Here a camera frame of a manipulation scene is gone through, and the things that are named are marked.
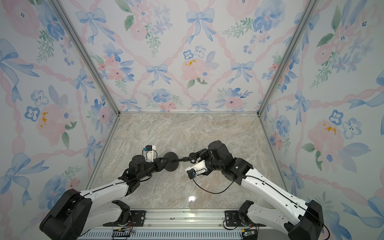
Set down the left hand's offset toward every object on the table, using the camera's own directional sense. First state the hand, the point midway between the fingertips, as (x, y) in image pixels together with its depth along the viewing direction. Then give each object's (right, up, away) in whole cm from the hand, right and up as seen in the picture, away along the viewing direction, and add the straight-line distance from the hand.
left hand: (170, 158), depth 83 cm
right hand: (+14, +4, -10) cm, 17 cm away
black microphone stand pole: (+9, +1, -8) cm, 12 cm away
